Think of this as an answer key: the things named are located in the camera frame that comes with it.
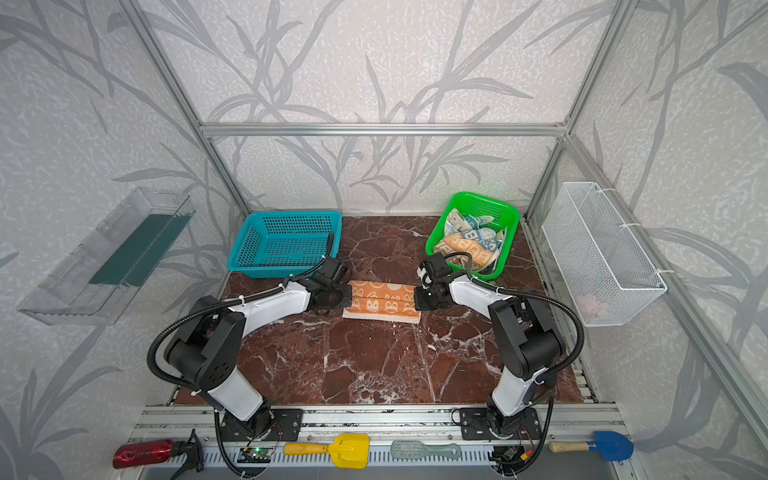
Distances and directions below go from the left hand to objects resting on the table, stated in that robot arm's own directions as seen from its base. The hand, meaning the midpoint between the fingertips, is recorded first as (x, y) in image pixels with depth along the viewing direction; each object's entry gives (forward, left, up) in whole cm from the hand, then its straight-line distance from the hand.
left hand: (350, 288), depth 94 cm
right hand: (-1, -22, -2) cm, 22 cm away
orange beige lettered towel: (+16, -36, +4) cm, 39 cm away
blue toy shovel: (-40, -68, -5) cm, 79 cm away
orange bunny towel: (-3, -11, -2) cm, 11 cm away
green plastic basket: (+30, -55, +2) cm, 63 cm away
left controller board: (-43, +19, -6) cm, 47 cm away
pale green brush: (-42, -20, -2) cm, 46 cm away
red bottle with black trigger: (-43, +39, 0) cm, 58 cm away
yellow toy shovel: (-42, -4, -2) cm, 43 cm away
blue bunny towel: (+28, -38, 0) cm, 47 cm away
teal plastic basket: (+22, +28, -5) cm, 36 cm away
